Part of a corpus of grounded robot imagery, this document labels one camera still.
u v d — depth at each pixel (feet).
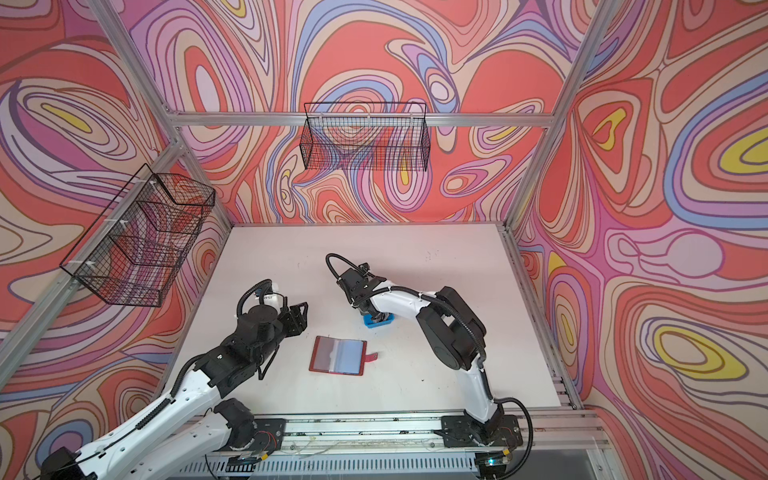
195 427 1.92
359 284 2.46
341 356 2.83
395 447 2.39
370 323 2.98
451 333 1.70
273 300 2.26
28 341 1.74
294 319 2.24
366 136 3.22
